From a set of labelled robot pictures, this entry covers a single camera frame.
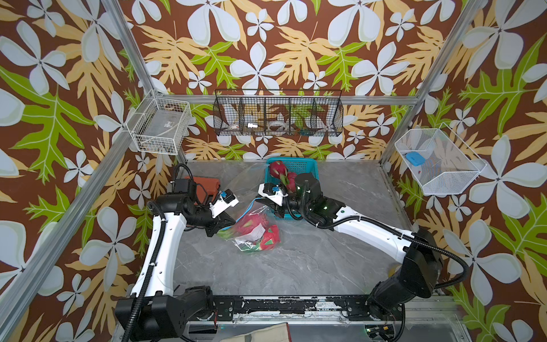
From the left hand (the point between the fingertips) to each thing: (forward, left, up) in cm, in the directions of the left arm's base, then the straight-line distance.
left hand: (231, 219), depth 73 cm
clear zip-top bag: (-1, -9, -8) cm, 12 cm away
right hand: (+6, -9, +6) cm, 12 cm away
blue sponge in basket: (+27, -74, +4) cm, 78 cm away
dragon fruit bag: (-2, -14, -13) cm, 19 cm away
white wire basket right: (+18, -81, +8) cm, 83 cm away
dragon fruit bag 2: (+32, -17, -10) cm, 38 cm away
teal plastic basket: (+41, -27, -17) cm, 52 cm away
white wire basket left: (+35, +32, +13) cm, 49 cm away
